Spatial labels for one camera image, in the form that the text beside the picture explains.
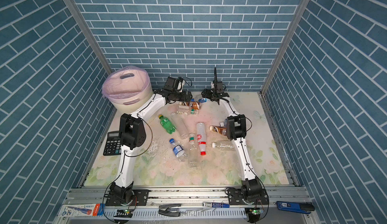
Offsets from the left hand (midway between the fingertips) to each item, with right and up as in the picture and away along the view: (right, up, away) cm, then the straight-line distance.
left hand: (186, 95), depth 99 cm
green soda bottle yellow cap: (-13, -20, -2) cm, 23 cm away
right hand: (+13, +3, +16) cm, 21 cm away
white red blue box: (-40, -56, -30) cm, 75 cm away
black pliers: (-4, -56, -30) cm, 63 cm away
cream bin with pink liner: (-40, +5, +2) cm, 41 cm away
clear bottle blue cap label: (-3, -32, -15) cm, 36 cm away
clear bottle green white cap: (+5, -38, -11) cm, 40 cm away
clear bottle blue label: (+25, -19, -1) cm, 31 cm away
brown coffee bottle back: (+4, -6, +7) cm, 10 cm away
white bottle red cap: (+10, -26, -8) cm, 29 cm away
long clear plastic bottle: (-4, -21, +3) cm, 22 cm away
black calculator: (-44, -31, -9) cm, 55 cm away
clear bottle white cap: (+25, -31, -8) cm, 41 cm away
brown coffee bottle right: (+22, -22, -6) cm, 32 cm away
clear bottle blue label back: (+12, -3, +12) cm, 17 cm away
